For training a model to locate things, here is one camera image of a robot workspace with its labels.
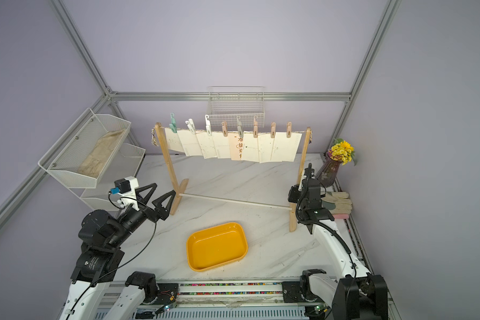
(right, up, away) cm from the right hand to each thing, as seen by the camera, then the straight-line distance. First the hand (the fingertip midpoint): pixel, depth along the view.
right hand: (297, 189), depth 85 cm
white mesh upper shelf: (-87, +15, -7) cm, 88 cm away
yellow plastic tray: (-37, -25, +1) cm, 45 cm away
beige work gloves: (+27, -9, +13) cm, 31 cm away
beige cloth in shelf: (-82, +12, -8) cm, 83 cm away
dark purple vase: (+18, +8, +12) cm, 23 cm away
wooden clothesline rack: (-57, +2, +5) cm, 57 cm away
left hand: (-48, +1, -22) cm, 53 cm away
